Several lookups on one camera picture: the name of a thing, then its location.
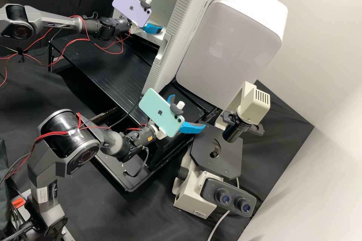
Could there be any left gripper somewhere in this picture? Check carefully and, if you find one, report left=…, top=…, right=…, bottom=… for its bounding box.
left=129, top=24, right=164, bottom=35

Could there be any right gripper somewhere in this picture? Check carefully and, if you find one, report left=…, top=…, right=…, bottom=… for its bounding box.
left=148, top=93, right=206, bottom=141

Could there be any incubator door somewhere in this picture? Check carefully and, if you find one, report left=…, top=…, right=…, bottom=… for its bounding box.
left=140, top=0, right=230, bottom=103

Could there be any black platform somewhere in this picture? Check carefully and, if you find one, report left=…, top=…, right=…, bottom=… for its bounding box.
left=158, top=81, right=225, bottom=124
left=124, top=31, right=167, bottom=55
left=47, top=35, right=170, bottom=111

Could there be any white box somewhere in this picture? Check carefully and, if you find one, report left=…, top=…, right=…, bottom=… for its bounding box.
left=175, top=0, right=288, bottom=109

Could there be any cream microscope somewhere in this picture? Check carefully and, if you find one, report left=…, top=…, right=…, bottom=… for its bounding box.
left=172, top=80, right=273, bottom=220

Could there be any black tray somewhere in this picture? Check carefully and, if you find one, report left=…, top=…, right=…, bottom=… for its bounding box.
left=92, top=105, right=209, bottom=194

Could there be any right wrist camera phone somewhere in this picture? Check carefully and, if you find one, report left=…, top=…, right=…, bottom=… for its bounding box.
left=138, top=87, right=186, bottom=137

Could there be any wrist camera phone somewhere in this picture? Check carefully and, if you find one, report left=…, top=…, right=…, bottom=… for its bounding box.
left=138, top=87, right=186, bottom=137
left=112, top=0, right=153, bottom=27

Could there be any left wrist camera phone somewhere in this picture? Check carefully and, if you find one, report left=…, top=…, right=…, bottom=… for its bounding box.
left=112, top=0, right=153, bottom=27

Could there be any grey cable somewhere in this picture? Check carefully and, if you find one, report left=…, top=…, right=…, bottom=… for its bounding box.
left=208, top=210, right=230, bottom=241

